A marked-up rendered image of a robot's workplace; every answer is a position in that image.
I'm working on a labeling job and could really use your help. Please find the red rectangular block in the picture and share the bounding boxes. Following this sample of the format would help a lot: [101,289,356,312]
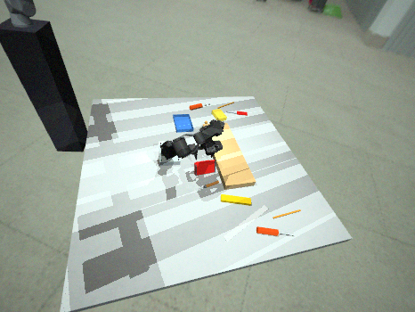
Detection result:
[194,160,216,176]

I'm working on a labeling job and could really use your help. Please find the white flat strip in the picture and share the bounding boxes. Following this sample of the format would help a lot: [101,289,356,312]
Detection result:
[224,205,268,242]

